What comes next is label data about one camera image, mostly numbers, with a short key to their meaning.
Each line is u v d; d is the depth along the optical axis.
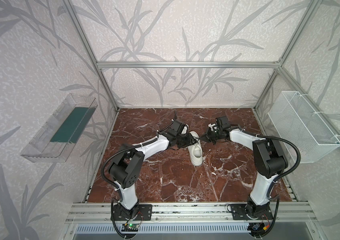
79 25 0.77
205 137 0.86
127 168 0.47
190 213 0.75
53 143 0.63
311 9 0.71
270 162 0.50
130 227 0.72
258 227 0.74
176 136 0.72
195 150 0.91
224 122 0.79
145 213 0.74
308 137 0.61
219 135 0.76
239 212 0.73
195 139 0.95
